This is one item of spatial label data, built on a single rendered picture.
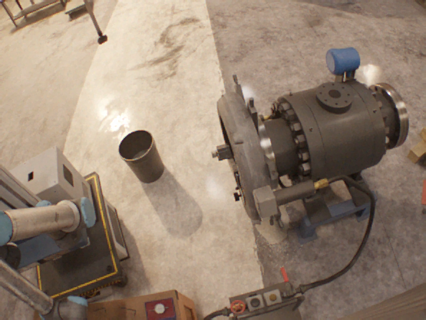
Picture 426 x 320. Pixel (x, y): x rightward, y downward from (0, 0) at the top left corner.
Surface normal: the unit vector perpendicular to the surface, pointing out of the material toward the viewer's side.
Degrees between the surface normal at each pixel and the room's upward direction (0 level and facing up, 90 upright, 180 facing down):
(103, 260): 0
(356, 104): 14
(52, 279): 0
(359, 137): 50
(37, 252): 0
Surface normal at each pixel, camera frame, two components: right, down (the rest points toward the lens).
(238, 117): -0.13, -0.48
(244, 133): -0.07, -0.27
